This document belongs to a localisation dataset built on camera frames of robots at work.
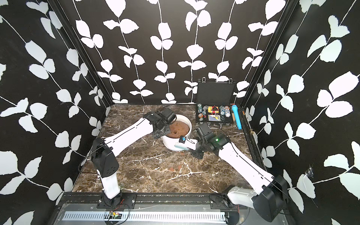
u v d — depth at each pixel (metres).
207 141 0.57
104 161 0.45
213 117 1.11
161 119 0.59
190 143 0.64
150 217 0.70
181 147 0.76
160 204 0.73
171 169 0.86
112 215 0.71
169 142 0.82
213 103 1.17
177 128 0.90
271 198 0.38
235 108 1.15
